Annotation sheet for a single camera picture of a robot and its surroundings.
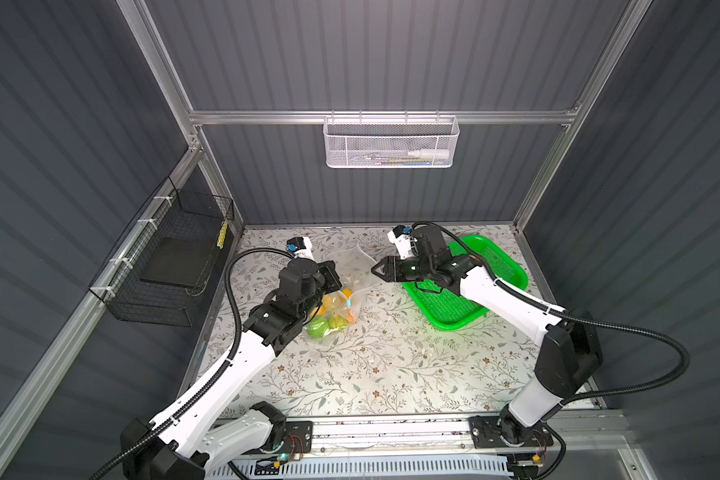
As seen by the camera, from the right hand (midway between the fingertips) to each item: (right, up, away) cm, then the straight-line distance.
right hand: (380, 271), depth 81 cm
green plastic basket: (+24, -14, +15) cm, 32 cm away
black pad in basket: (-48, +3, -10) cm, 50 cm away
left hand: (-11, +3, -8) cm, 14 cm away
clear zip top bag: (-8, 0, +24) cm, 25 cm away
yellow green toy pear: (-13, -15, +8) cm, 21 cm away
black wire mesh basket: (-56, +16, -2) cm, 58 cm away
